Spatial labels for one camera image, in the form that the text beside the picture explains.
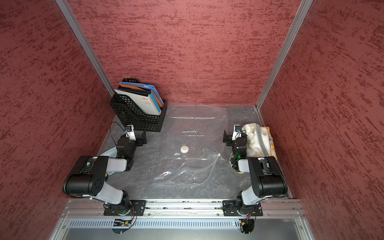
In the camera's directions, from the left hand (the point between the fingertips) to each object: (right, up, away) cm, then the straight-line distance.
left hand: (137, 133), depth 93 cm
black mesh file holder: (-13, +13, +16) cm, 25 cm away
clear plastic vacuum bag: (+38, -3, +9) cm, 39 cm away
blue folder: (+6, +31, -1) cm, 31 cm away
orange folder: (-4, +30, 0) cm, 30 cm away
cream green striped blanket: (+71, -4, -14) cm, 73 cm away
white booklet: (+5, +20, -3) cm, 21 cm away
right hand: (+61, +1, 0) cm, 61 cm away
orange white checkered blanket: (+82, -9, -8) cm, 83 cm away
